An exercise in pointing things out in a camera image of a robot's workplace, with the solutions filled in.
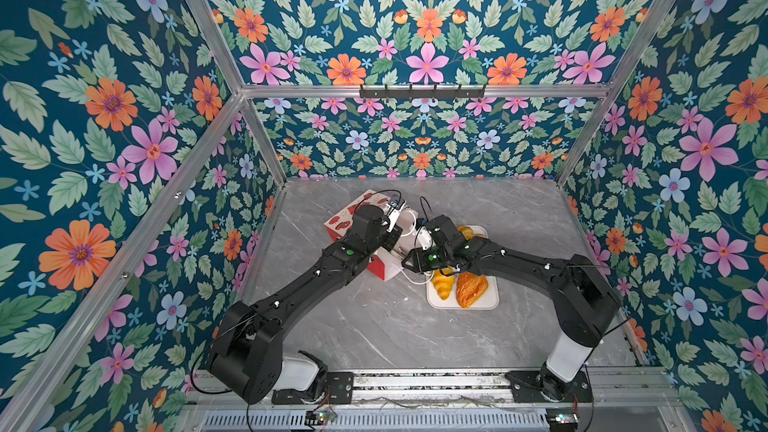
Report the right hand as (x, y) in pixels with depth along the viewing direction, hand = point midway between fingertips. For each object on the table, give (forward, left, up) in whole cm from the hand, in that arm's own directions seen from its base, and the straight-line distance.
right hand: (405, 260), depth 85 cm
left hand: (+8, +2, +12) cm, 15 cm away
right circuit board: (-37, -37, -12) cm, 54 cm away
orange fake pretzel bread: (-6, -18, -6) cm, 20 cm away
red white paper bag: (+2, +6, -4) cm, 8 cm away
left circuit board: (-36, +21, -11) cm, 43 cm away
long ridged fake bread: (+13, -21, -6) cm, 26 cm away
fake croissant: (-3, -11, -8) cm, 15 cm away
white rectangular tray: (-8, -25, -10) cm, 28 cm away
